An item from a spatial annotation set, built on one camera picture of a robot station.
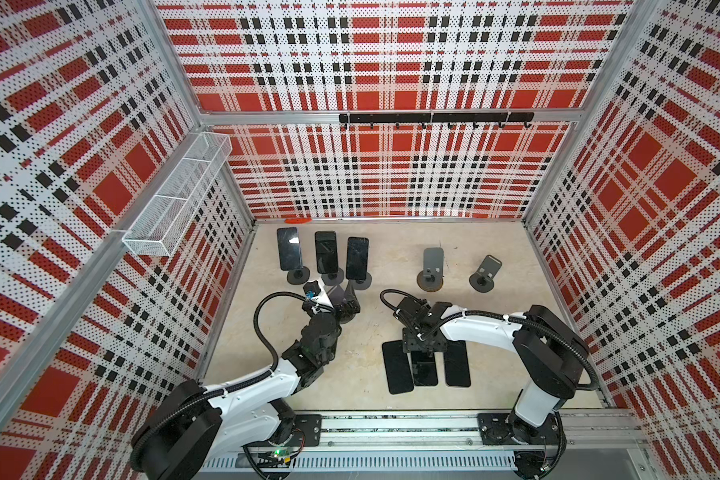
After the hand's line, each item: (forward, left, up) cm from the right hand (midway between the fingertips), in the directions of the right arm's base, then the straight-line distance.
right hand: (420, 347), depth 87 cm
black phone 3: (-6, -10, -2) cm, 12 cm away
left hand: (+10, +23, +17) cm, 30 cm away
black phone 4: (-6, +7, -1) cm, 9 cm away
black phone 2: (+26, +19, +10) cm, 34 cm away
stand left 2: (+22, +18, 0) cm, 29 cm away
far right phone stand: (+22, -23, +3) cm, 32 cm away
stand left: (+26, +28, -1) cm, 38 cm away
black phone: (+27, +29, +12) cm, 41 cm away
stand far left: (+26, +41, 0) cm, 48 cm away
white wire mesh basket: (+31, +79, +22) cm, 88 cm away
